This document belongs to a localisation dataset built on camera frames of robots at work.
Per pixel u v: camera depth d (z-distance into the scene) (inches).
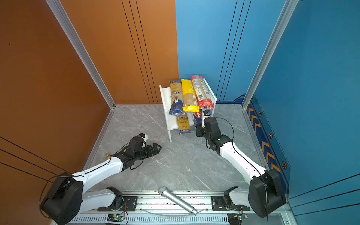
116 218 27.9
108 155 35.1
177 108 27.0
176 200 28.6
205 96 29.1
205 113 28.5
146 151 29.7
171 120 34.3
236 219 27.7
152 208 28.6
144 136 32.0
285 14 28.4
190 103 28.0
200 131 29.1
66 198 16.2
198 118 32.3
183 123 33.3
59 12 28.0
